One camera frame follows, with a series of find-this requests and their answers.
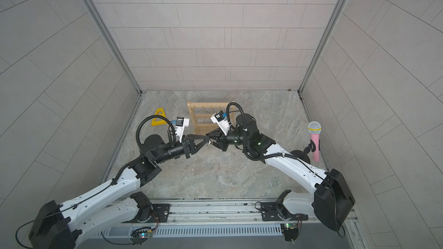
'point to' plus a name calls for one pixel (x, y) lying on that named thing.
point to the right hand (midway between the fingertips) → (207, 139)
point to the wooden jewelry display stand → (201, 113)
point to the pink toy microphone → (314, 128)
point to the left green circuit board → (140, 235)
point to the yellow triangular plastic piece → (160, 111)
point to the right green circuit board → (291, 231)
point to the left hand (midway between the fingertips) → (210, 141)
